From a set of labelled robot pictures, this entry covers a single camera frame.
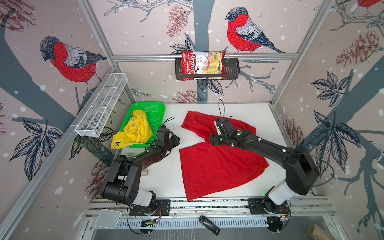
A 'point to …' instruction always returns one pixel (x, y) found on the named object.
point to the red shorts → (207, 170)
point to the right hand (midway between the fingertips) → (212, 139)
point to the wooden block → (316, 233)
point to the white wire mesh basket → (101, 104)
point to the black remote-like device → (213, 228)
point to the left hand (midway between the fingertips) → (179, 138)
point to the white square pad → (108, 218)
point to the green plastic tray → (154, 112)
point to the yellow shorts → (137, 130)
